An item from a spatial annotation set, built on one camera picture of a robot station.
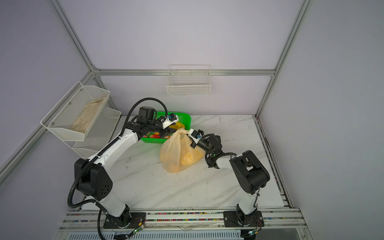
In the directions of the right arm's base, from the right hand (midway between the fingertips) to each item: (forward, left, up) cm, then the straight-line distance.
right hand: (184, 130), depth 81 cm
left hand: (+3, +6, 0) cm, 7 cm away
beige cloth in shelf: (+1, +52, +8) cm, 52 cm away
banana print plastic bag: (-9, +4, -11) cm, 15 cm away
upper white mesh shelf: (0, +57, +10) cm, 58 cm away
